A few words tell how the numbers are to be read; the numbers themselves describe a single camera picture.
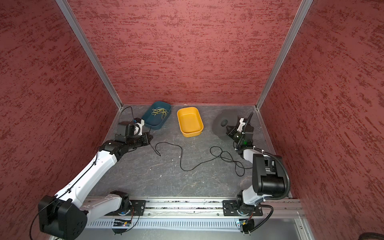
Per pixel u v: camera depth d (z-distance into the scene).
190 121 1.10
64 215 0.37
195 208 0.76
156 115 1.10
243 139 0.72
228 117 1.07
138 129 0.67
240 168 0.88
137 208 0.74
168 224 0.77
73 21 0.76
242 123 0.85
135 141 0.66
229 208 0.74
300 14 0.74
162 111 1.14
